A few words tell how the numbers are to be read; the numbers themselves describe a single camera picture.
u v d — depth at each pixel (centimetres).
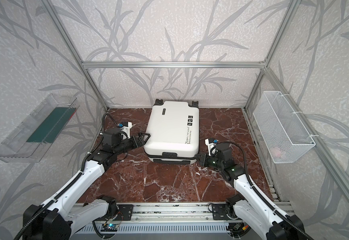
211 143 73
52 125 65
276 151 72
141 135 71
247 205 60
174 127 82
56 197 42
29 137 64
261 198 46
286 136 61
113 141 59
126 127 72
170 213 75
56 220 38
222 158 61
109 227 71
